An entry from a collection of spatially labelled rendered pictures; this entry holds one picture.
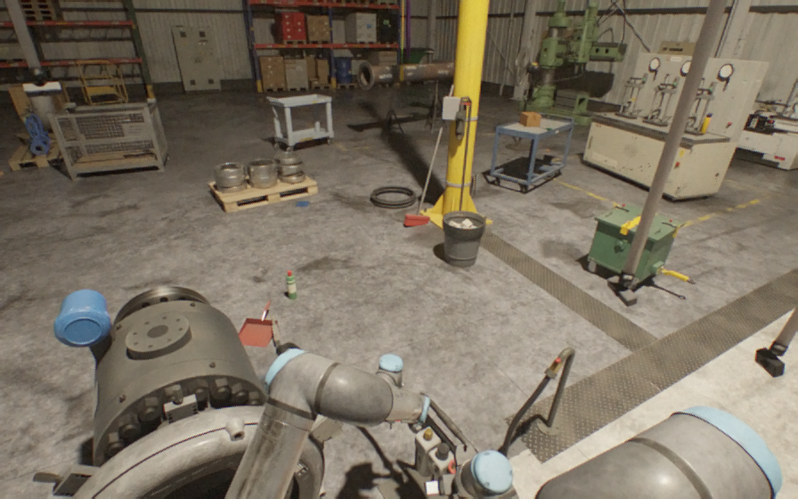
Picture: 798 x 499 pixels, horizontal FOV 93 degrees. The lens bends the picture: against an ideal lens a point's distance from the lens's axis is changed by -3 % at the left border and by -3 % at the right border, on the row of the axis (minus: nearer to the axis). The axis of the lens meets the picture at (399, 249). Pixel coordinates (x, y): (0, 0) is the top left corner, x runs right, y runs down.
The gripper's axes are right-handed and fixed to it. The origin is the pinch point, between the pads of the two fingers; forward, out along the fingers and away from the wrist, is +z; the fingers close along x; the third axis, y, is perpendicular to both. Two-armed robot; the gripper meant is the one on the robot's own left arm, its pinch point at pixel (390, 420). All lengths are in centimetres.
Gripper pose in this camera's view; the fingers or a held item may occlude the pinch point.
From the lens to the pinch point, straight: 177.7
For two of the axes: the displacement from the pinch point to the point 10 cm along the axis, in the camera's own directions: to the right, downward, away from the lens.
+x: -0.8, -4.8, 8.7
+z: -0.2, 8.8, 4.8
